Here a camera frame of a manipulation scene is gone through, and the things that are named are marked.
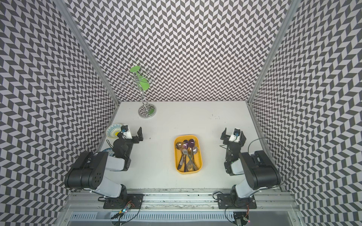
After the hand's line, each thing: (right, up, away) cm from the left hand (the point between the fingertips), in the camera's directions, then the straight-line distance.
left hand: (134, 128), depth 90 cm
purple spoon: (+35, -10, +3) cm, 36 cm away
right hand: (+63, -2, -2) cm, 63 cm away
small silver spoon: (+33, -15, -1) cm, 36 cm away
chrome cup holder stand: (-9, +36, +16) cm, 40 cm away
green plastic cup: (+4, +31, +5) cm, 32 cm away
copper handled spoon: (+33, -12, +1) cm, 35 cm away
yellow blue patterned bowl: (-18, -2, +8) cm, 20 cm away
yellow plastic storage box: (+41, -19, -2) cm, 45 cm away
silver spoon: (+39, -14, -1) cm, 42 cm away
